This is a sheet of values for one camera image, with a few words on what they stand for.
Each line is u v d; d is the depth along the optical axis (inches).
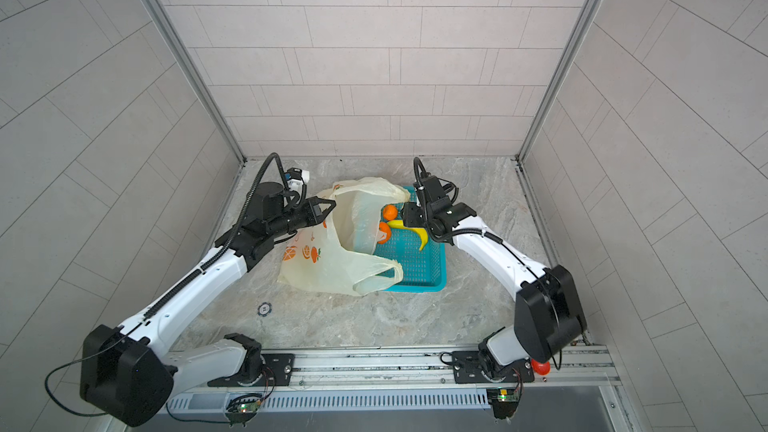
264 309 31.7
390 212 37.4
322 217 27.8
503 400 26.7
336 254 27.5
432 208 24.8
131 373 14.5
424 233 36.7
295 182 26.8
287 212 25.6
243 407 25.3
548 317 16.3
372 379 27.8
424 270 34.9
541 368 27.3
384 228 35.9
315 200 26.4
